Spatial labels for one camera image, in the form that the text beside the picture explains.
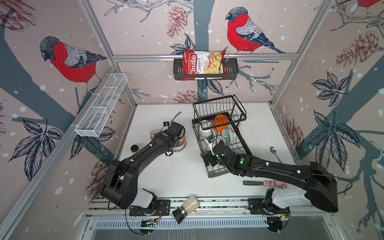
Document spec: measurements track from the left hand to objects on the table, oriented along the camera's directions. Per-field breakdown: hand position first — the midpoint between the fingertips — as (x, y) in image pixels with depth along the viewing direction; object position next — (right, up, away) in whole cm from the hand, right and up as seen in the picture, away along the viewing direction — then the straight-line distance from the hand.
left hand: (170, 141), depth 87 cm
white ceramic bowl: (+21, +9, -11) cm, 25 cm away
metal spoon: (+65, -7, +6) cm, 66 cm away
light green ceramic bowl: (+36, +3, +4) cm, 36 cm away
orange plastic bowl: (+28, +12, -9) cm, 32 cm away
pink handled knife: (+57, -21, -8) cm, 61 cm away
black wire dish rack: (+23, +20, +2) cm, 30 cm away
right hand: (+21, -5, -7) cm, 23 cm away
